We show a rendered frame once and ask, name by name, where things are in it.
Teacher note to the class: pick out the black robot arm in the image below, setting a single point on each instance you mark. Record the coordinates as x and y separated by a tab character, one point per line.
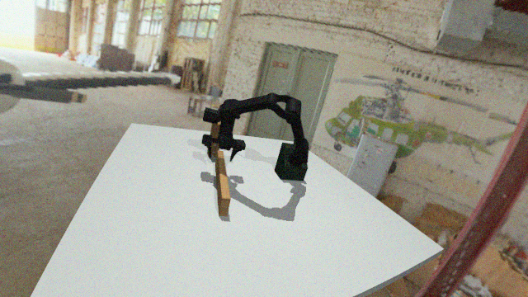
232	108

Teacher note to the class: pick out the wooden board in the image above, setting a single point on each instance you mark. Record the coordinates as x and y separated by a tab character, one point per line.
222	185

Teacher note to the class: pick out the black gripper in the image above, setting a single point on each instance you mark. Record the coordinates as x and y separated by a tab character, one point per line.
207	139

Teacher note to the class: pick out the wooden post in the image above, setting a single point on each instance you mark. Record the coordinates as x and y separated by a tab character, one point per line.
215	134

